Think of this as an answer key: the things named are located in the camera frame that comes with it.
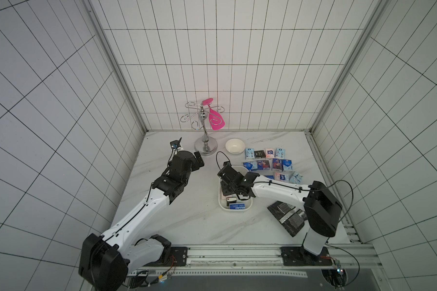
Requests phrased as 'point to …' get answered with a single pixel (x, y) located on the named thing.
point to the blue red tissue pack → (263, 165)
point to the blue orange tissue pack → (277, 163)
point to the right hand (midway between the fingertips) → (220, 188)
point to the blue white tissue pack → (252, 166)
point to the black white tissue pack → (230, 200)
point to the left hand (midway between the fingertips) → (189, 158)
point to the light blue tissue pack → (249, 153)
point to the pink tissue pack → (283, 177)
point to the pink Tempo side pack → (269, 153)
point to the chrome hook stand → (204, 145)
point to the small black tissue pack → (259, 154)
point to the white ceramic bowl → (235, 146)
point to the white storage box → (245, 205)
